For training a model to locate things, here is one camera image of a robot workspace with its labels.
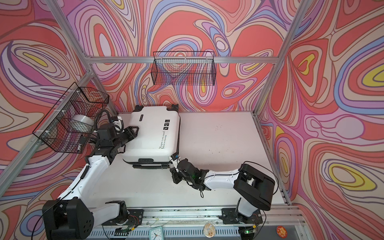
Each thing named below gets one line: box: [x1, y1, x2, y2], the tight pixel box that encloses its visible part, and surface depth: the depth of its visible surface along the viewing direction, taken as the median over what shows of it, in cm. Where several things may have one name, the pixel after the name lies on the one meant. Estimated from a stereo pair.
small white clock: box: [149, 226, 164, 240], surface depth 69 cm
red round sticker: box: [276, 225, 288, 239], surface depth 70 cm
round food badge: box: [203, 222, 216, 238], surface depth 72 cm
